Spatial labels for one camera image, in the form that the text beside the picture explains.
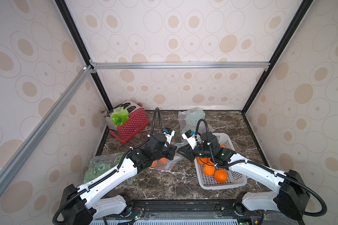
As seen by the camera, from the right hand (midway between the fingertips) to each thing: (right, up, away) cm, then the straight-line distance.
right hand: (183, 148), depth 76 cm
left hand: (-1, +1, -4) cm, 4 cm away
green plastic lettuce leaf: (-40, +19, +14) cm, 46 cm away
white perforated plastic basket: (+30, -20, +6) cm, 37 cm away
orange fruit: (+22, -16, +3) cm, 27 cm away
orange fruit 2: (+15, -14, +5) cm, 21 cm away
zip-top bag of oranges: (-49, -11, +9) cm, 51 cm away
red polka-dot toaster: (-30, +16, +21) cm, 40 cm away
